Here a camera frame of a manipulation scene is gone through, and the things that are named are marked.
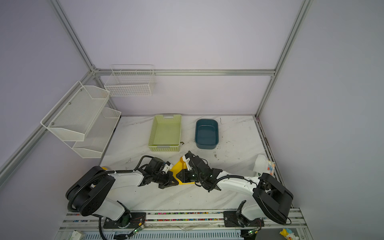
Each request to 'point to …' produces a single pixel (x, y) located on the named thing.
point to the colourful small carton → (271, 166)
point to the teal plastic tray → (206, 133)
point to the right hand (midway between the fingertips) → (175, 176)
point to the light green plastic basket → (165, 133)
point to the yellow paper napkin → (178, 166)
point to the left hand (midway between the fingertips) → (177, 184)
